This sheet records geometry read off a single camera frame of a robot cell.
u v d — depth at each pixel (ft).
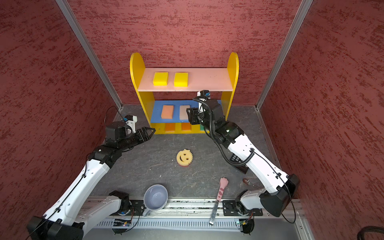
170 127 3.48
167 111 3.11
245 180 2.71
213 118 1.57
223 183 2.66
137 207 2.43
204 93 1.90
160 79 2.43
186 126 3.47
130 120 2.19
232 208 2.43
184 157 2.94
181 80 2.44
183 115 3.07
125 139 1.96
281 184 1.29
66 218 1.27
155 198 2.53
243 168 2.83
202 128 3.43
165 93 3.74
